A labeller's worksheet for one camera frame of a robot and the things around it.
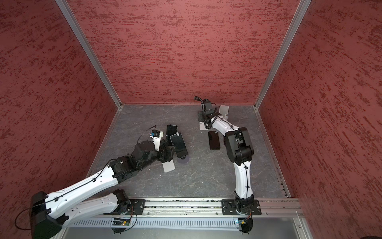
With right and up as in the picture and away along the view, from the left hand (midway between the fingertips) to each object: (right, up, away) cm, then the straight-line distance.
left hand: (168, 148), depth 75 cm
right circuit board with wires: (+39, -37, -4) cm, 54 cm away
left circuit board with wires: (-23, -36, -3) cm, 43 cm away
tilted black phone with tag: (+4, +2, +9) cm, 10 cm away
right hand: (+20, +17, +27) cm, 38 cm away
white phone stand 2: (+35, +22, +30) cm, 51 cm away
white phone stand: (+19, +10, +30) cm, 37 cm away
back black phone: (-1, +8, +16) cm, 18 cm away
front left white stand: (-2, -13, +12) cm, 18 cm away
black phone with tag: (+27, 0, +26) cm, 38 cm away
